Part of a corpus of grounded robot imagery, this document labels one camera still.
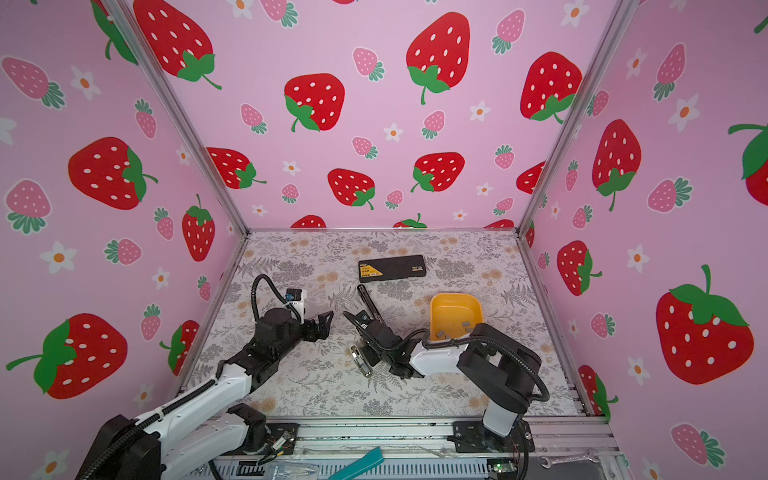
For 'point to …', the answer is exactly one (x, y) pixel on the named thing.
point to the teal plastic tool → (372, 459)
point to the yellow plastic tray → (454, 315)
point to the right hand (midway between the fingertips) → (365, 338)
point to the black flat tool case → (390, 268)
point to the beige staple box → (360, 361)
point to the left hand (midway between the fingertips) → (319, 310)
